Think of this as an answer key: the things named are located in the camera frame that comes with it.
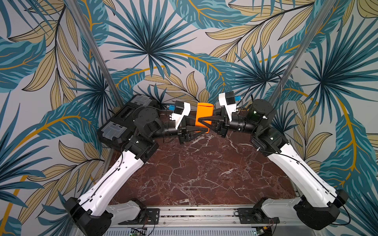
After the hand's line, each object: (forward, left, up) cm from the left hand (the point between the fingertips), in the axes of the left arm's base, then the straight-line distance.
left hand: (205, 129), depth 51 cm
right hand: (+4, +2, +2) cm, 5 cm away
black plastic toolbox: (+19, +47, -28) cm, 58 cm away
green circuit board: (-28, +31, -48) cm, 63 cm away
